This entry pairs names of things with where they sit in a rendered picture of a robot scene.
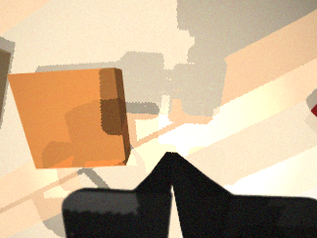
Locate tan board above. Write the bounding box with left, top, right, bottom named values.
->
left=0, top=49, right=11, bottom=118

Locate orange square block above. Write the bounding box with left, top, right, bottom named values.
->
left=7, top=68, right=131, bottom=168

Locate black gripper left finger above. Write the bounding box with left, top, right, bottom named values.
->
left=61, top=152, right=173, bottom=238

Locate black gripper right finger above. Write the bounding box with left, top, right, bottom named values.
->
left=172, top=152, right=317, bottom=238

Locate red block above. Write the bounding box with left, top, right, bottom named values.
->
left=310, top=105, right=317, bottom=117

